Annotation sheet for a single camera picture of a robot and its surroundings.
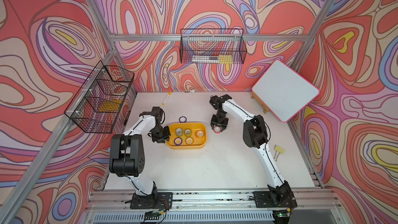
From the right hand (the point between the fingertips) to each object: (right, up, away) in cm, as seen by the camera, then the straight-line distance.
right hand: (217, 131), depth 98 cm
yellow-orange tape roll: (-18, -5, -5) cm, 19 cm away
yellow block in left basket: (-53, +17, -26) cm, 62 cm away
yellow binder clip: (+36, -9, -7) cm, 38 cm away
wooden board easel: (+32, +19, +11) cm, 39 cm away
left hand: (-30, -3, -8) cm, 31 cm away
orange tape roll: (-11, -1, -2) cm, 12 cm away
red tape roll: (0, +1, +1) cm, 1 cm away
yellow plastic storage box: (-12, -6, -7) cm, 15 cm away
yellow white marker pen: (-37, +23, +17) cm, 46 cm away
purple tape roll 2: (-23, +7, +6) cm, 25 cm away
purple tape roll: (-25, -5, -5) cm, 26 cm away
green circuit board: (-33, -34, -27) cm, 55 cm away
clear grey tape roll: (-24, 0, -3) cm, 24 cm away
